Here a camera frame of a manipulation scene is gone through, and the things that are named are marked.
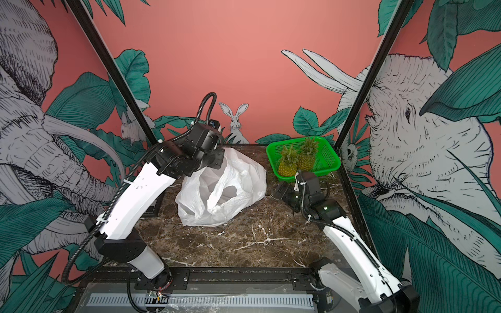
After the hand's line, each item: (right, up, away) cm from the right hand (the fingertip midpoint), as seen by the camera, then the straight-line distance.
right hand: (274, 188), depth 75 cm
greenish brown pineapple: (+19, +12, +25) cm, 34 cm away
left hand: (-21, +15, -6) cm, 26 cm away
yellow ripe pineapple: (+8, +9, +18) cm, 22 cm away
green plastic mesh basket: (+33, +12, +36) cm, 51 cm away
